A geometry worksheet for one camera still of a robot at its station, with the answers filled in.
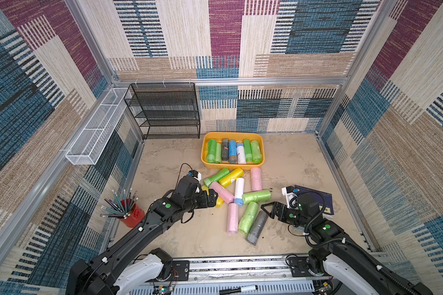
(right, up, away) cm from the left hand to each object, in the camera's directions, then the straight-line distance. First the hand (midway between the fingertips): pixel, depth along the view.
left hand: (210, 195), depth 79 cm
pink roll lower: (+10, -11, +5) cm, 16 cm away
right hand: (+25, -7, +2) cm, 26 cm away
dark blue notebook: (+55, -8, +9) cm, 56 cm away
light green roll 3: (+16, -11, +5) cm, 20 cm away
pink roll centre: (+5, -2, +14) cm, 15 cm away
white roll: (+15, +15, +26) cm, 33 cm away
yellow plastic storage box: (+15, +27, +37) cm, 49 cm away
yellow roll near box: (+11, +6, +21) cm, 24 cm away
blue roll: (+11, +19, +29) cm, 36 cm away
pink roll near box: (+22, +4, +19) cm, 30 cm away
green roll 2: (+2, +5, +20) cm, 21 cm away
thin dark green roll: (+20, +19, +30) cm, 40 cm away
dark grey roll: (+6, +23, +32) cm, 40 cm away
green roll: (+3, +16, +26) cm, 31 cm away
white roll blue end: (+13, -1, +14) cm, 19 cm away
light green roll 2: (+24, -3, +12) cm, 26 cm away
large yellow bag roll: (-5, +19, +27) cm, 33 cm away
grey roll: (+20, -14, +3) cm, 25 cm away
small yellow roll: (+3, -6, +11) cm, 13 cm away
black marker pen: (+12, -32, -10) cm, 36 cm away
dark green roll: (-1, +19, +24) cm, 31 cm away
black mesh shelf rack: (-28, +43, +30) cm, 59 cm away
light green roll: (+24, +18, +27) cm, 41 cm away
